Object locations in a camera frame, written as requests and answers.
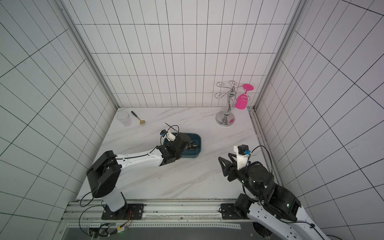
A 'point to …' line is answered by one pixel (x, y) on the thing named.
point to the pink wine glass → (241, 101)
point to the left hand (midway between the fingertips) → (184, 135)
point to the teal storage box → (193, 149)
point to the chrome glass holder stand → (226, 117)
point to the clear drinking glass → (124, 117)
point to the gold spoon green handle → (141, 121)
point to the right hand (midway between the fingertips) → (218, 157)
